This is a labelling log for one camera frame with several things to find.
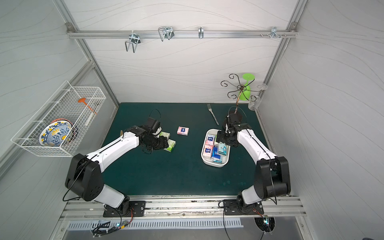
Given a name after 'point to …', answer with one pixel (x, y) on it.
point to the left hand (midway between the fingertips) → (164, 146)
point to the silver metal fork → (209, 108)
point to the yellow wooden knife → (121, 132)
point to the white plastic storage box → (225, 158)
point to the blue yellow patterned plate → (53, 134)
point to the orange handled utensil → (83, 100)
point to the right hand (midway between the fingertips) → (223, 139)
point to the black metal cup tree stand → (239, 87)
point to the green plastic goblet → (245, 91)
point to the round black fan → (266, 223)
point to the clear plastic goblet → (255, 100)
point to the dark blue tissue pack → (215, 155)
